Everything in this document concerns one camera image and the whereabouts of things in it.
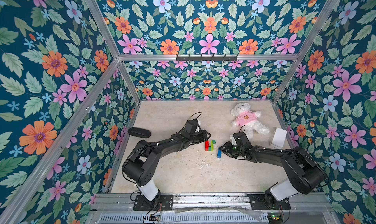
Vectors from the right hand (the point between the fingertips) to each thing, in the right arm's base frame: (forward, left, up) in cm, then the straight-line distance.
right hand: (220, 149), depth 90 cm
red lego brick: (+3, +8, 0) cm, 9 cm away
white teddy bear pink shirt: (+22, -18, +6) cm, 28 cm away
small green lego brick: (+6, +4, -2) cm, 7 cm away
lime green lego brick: (+2, +5, 0) cm, 6 cm away
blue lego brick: (-2, 0, -2) cm, 3 cm away
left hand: (+5, +6, +7) cm, 11 cm away
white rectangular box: (+8, -38, 0) cm, 39 cm away
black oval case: (+10, +54, +1) cm, 55 cm away
